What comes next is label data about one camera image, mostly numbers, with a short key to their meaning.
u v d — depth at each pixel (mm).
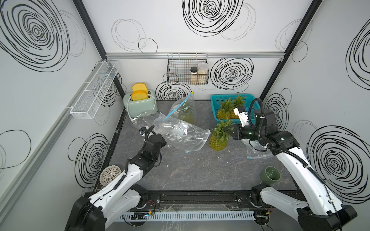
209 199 755
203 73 846
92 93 763
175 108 933
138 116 977
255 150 569
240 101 937
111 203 439
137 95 963
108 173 807
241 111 602
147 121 980
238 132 578
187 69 889
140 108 993
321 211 373
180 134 742
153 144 587
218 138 688
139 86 1002
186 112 879
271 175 807
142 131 689
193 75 850
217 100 1121
